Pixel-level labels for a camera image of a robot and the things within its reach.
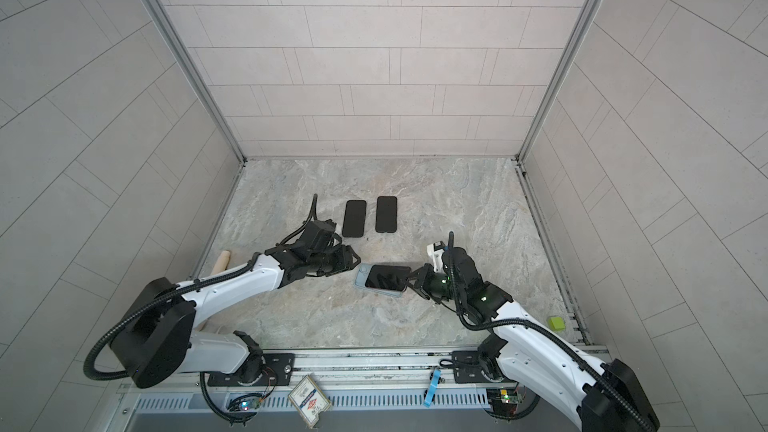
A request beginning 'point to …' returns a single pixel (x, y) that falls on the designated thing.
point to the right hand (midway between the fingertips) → (400, 285)
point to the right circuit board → (502, 400)
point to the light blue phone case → (361, 278)
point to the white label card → (309, 400)
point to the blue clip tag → (435, 379)
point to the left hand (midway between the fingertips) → (364, 259)
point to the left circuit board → (249, 405)
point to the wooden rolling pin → (222, 262)
